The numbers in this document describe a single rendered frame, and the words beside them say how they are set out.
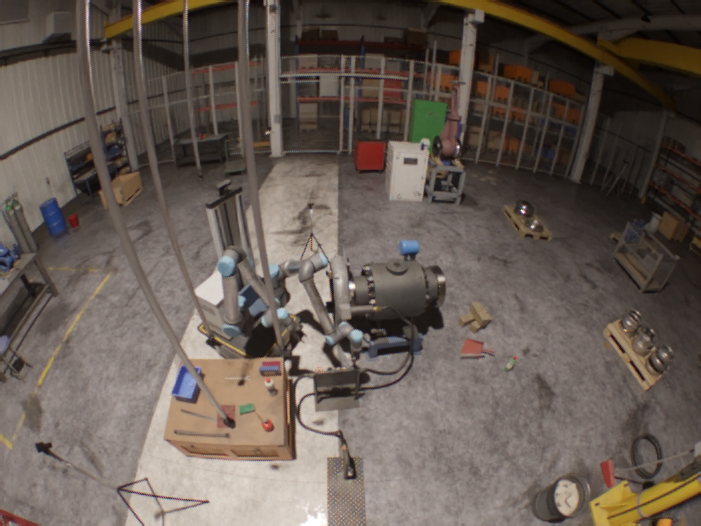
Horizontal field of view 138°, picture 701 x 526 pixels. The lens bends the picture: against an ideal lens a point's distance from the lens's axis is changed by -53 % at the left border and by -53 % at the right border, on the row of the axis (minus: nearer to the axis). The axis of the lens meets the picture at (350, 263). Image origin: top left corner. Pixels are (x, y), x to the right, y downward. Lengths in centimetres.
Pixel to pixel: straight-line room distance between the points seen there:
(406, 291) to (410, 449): 146
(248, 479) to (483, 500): 198
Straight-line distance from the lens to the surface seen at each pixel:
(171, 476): 298
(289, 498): 262
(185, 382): 270
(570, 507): 291
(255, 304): 273
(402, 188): 632
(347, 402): 285
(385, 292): 268
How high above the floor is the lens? 257
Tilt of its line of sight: 37 degrees down
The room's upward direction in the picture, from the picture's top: 2 degrees clockwise
